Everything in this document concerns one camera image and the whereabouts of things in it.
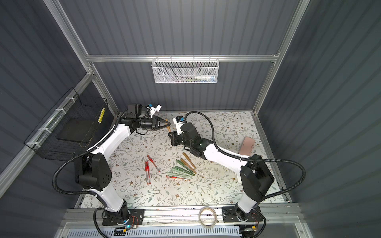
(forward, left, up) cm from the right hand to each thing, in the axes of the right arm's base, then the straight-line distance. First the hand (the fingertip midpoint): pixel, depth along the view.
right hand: (170, 134), depth 79 cm
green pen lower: (-14, -4, -21) cm, 26 cm away
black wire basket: (-1, +46, +9) cm, 47 cm away
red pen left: (-9, +18, -22) cm, 30 cm away
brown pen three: (-6, -6, -21) cm, 23 cm away
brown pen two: (-4, -10, -22) cm, 25 cm away
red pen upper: (-5, +15, -22) cm, 27 cm away
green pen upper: (-8, -7, -22) cm, 25 cm away
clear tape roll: (-36, -23, -20) cm, 47 cm away
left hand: (+4, 0, +4) cm, 5 cm away
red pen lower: (-15, -3, -23) cm, 27 cm away
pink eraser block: (+5, -48, -20) cm, 52 cm away
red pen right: (-12, +15, -22) cm, 29 cm away
